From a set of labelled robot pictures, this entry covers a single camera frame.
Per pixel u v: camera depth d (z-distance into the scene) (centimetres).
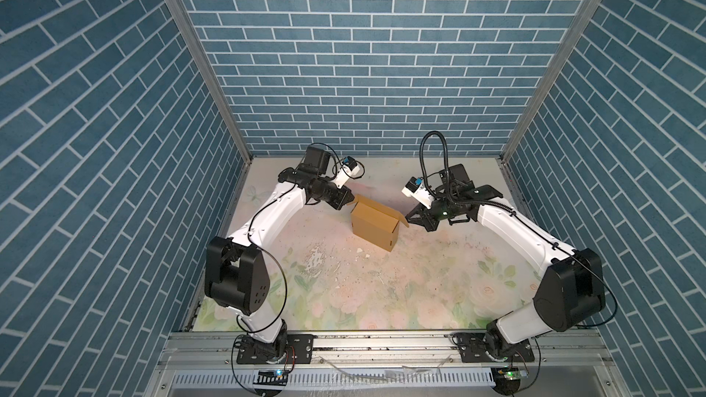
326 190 72
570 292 43
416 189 72
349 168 75
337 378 71
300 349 74
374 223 82
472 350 74
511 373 72
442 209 71
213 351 75
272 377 72
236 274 46
